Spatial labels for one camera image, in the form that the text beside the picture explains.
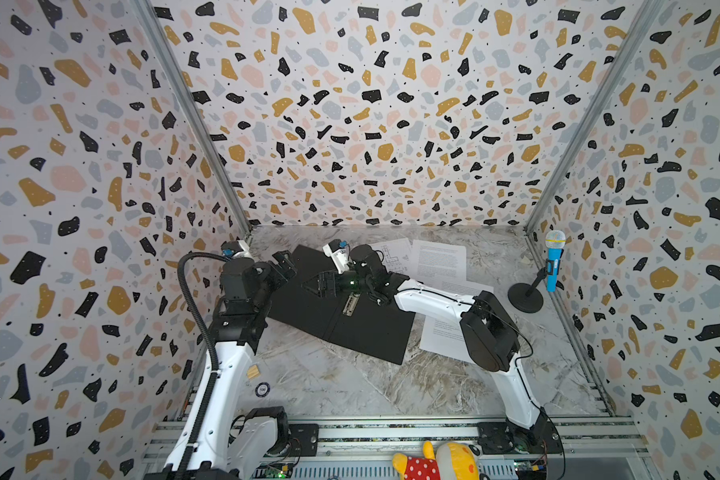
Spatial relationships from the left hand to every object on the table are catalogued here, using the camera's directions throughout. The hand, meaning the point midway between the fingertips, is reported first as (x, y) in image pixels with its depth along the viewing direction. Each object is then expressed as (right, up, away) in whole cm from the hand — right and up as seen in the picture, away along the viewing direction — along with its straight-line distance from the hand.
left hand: (277, 256), depth 74 cm
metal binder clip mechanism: (+16, -16, +25) cm, 34 cm away
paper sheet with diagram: (+32, -1, +39) cm, 51 cm away
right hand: (+6, -6, +6) cm, 10 cm away
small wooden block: (-10, -32, +10) cm, 35 cm away
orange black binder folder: (+17, -21, +23) cm, 35 cm away
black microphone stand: (+75, -14, +27) cm, 81 cm away
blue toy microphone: (+74, +4, +9) cm, 75 cm away
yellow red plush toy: (+41, -45, -8) cm, 62 cm away
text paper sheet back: (+48, -3, +39) cm, 62 cm away
